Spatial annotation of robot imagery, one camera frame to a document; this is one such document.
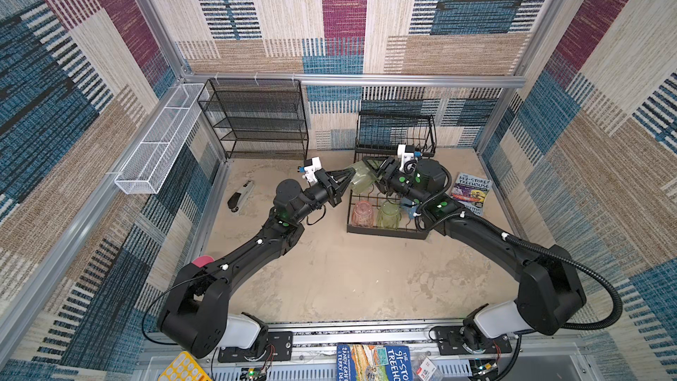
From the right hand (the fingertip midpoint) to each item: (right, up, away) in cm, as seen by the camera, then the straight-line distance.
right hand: (365, 168), depth 76 cm
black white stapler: (-46, -12, +25) cm, 53 cm away
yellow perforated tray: (-48, -52, -6) cm, 71 cm away
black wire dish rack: (+10, +17, +45) cm, 49 cm away
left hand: (-3, -1, -8) cm, 8 cm away
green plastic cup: (+9, -16, +14) cm, 23 cm away
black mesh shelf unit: (-41, +22, +34) cm, 58 cm away
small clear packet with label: (+15, -51, -8) cm, 54 cm away
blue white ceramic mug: (+10, -10, -8) cm, 16 cm away
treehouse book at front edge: (+1, -50, -7) cm, 51 cm away
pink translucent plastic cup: (+1, -16, +18) cm, 24 cm away
